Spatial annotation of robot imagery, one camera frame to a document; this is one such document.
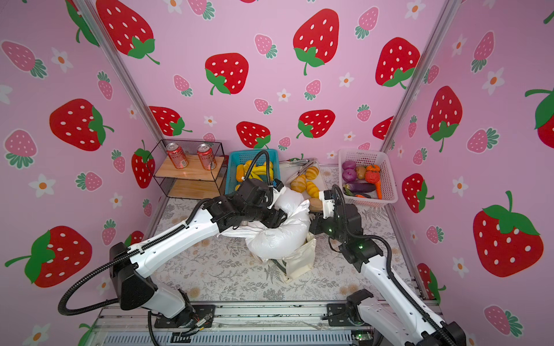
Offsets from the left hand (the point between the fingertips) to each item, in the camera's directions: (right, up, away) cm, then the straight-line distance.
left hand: (283, 212), depth 74 cm
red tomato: (+44, +14, +30) cm, 55 cm away
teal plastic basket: (-24, +25, +43) cm, 55 cm away
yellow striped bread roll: (+14, +7, +33) cm, 37 cm away
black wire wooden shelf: (-45, +18, +25) cm, 54 cm away
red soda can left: (-46, +22, +17) cm, 54 cm away
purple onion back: (+35, +21, +41) cm, 58 cm away
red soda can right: (-33, +22, +16) cm, 43 cm away
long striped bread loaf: (+8, +10, +36) cm, 38 cm away
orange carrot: (+48, +7, +34) cm, 59 cm away
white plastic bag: (0, -7, -12) cm, 13 cm away
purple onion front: (+34, +15, +36) cm, 52 cm away
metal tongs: (+8, +23, +48) cm, 54 cm away
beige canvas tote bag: (+6, -15, -3) cm, 17 cm away
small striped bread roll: (+15, +17, +40) cm, 46 cm away
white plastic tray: (+22, +13, +44) cm, 51 cm away
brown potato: (+40, +17, +37) cm, 57 cm away
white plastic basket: (+51, +8, +28) cm, 59 cm away
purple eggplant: (+33, +8, +30) cm, 46 cm away
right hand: (+7, 0, +1) cm, 7 cm away
